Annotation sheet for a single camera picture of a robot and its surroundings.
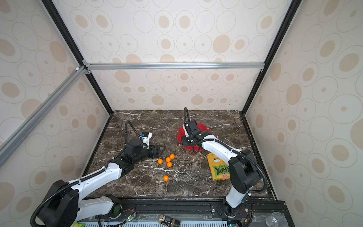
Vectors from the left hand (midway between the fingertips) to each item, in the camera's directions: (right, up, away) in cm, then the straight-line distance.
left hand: (164, 147), depth 81 cm
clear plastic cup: (+58, -35, -10) cm, 68 cm away
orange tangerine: (+1, -10, +10) cm, 14 cm away
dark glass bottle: (+4, -34, -14) cm, 37 cm away
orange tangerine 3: (-4, -10, +9) cm, 14 cm away
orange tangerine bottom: (0, -19, +2) cm, 19 cm away
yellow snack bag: (+33, -14, +6) cm, 37 cm away
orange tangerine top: (+3, -8, +11) cm, 14 cm away
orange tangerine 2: (+2, -12, +8) cm, 15 cm away
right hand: (+15, +3, +9) cm, 18 cm away
